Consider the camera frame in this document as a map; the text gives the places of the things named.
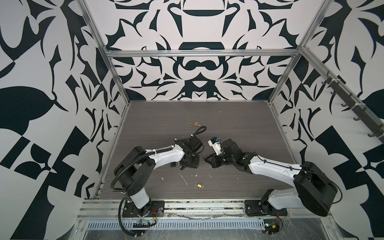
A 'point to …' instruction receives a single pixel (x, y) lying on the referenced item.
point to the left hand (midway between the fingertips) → (196, 162)
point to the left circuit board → (141, 223)
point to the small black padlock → (173, 164)
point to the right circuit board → (271, 226)
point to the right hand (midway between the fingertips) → (205, 160)
